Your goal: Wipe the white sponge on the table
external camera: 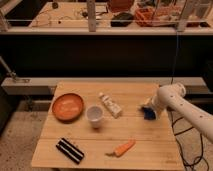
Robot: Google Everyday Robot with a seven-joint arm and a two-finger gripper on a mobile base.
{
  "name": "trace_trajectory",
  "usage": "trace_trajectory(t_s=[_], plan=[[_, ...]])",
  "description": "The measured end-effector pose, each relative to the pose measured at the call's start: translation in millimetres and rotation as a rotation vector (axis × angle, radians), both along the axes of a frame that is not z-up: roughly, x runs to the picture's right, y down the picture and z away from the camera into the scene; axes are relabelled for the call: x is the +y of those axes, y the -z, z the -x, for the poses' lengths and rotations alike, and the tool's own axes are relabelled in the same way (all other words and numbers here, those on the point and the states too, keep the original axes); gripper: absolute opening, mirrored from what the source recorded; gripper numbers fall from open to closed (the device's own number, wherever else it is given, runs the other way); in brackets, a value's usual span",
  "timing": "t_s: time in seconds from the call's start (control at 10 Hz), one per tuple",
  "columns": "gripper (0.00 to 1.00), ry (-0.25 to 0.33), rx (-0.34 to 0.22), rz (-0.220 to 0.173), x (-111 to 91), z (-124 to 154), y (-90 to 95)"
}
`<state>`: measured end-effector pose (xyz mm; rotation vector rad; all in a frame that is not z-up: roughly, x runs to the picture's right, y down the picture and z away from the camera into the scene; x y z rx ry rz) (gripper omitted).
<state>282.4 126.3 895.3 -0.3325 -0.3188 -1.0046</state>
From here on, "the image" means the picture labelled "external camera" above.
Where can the orange plate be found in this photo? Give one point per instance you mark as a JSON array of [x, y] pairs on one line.
[[68, 107]]

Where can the black pouch on bench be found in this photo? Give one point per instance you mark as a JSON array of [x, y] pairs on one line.
[[122, 19]]

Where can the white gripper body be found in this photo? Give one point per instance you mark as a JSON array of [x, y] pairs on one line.
[[154, 105]]

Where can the orange toy carrot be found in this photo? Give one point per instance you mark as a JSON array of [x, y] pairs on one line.
[[121, 149]]

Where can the black white striped box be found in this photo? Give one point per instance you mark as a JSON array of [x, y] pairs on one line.
[[69, 150]]

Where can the wooden background workbench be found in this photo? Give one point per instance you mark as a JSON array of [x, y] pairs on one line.
[[92, 17]]

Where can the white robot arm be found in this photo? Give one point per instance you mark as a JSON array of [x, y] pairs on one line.
[[172, 96]]

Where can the white tube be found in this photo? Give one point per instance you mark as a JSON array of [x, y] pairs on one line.
[[110, 105]]

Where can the white cup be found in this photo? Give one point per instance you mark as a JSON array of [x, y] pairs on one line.
[[94, 115]]

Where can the metal clamp bracket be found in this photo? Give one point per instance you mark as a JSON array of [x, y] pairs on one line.
[[12, 74]]

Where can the orange crate on bench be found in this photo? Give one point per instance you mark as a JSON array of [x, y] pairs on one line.
[[151, 17]]

